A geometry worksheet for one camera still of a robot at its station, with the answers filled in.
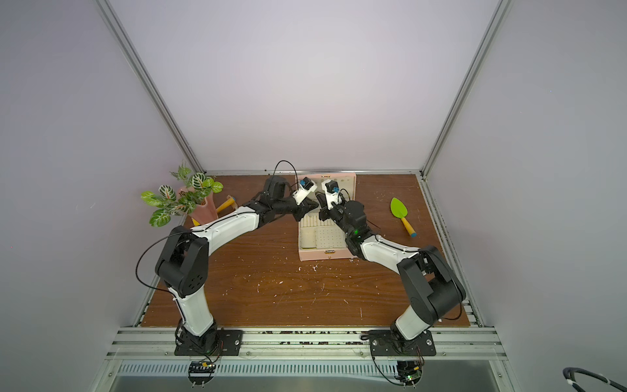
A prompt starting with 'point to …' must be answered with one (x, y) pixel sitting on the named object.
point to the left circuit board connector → (201, 371)
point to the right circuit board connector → (409, 372)
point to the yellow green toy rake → (231, 200)
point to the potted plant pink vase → (190, 198)
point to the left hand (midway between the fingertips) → (317, 202)
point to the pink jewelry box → (318, 239)
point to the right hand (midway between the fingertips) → (324, 186)
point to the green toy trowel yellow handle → (400, 211)
